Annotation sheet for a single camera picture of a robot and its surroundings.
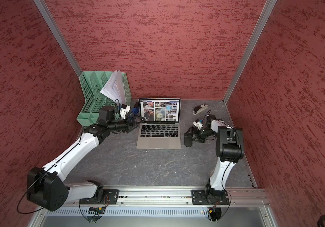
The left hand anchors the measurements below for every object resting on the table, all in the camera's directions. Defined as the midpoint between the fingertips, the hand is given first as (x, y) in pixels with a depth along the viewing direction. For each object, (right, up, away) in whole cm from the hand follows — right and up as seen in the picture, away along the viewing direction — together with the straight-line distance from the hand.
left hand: (141, 125), depth 76 cm
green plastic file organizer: (-41, +28, +25) cm, 56 cm away
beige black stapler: (+39, +9, +34) cm, 53 cm away
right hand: (+30, -11, +18) cm, 37 cm away
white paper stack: (-20, +23, +13) cm, 33 cm away
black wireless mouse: (+29, -12, +18) cm, 36 cm away
